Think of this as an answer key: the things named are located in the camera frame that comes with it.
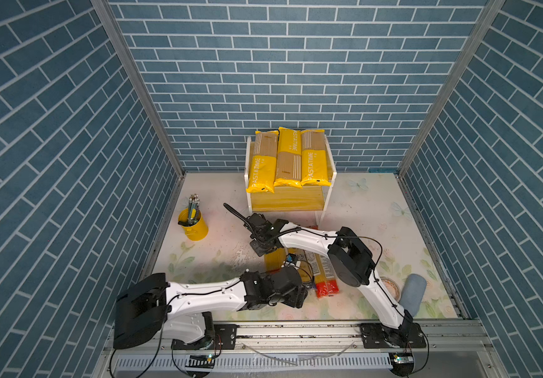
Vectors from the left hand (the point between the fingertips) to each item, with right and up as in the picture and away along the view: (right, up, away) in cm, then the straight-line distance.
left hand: (306, 298), depth 76 cm
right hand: (-17, +13, +19) cm, 29 cm away
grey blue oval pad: (+38, 0, +4) cm, 38 cm away
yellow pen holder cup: (-42, +19, +15) cm, 48 cm away
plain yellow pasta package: (-6, +42, -2) cm, 42 cm away
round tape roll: (+32, 0, +8) cm, 33 cm away
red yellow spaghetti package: (-11, +9, +11) cm, 18 cm away
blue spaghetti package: (-5, +14, -4) cm, 16 cm away
